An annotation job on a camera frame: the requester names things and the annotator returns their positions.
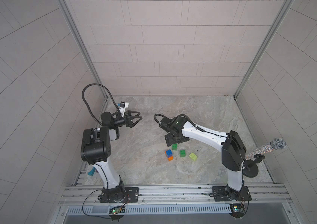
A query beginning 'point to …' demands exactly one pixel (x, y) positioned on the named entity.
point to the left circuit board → (116, 210)
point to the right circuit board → (237, 210)
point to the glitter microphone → (277, 143)
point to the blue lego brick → (168, 152)
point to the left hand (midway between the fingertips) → (140, 118)
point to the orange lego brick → (171, 158)
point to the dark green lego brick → (174, 146)
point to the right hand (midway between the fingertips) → (174, 142)
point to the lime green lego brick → (193, 157)
